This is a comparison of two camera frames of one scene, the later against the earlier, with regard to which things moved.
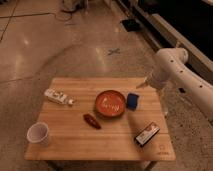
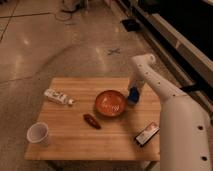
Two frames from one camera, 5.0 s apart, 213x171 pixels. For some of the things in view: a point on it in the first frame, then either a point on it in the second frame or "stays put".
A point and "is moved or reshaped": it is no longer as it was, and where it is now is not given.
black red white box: [147, 134] stays put
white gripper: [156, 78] → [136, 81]
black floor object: [130, 24] stays put
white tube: [58, 96] stays put
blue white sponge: [132, 101] is moved or reshaped
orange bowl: [110, 103] stays put
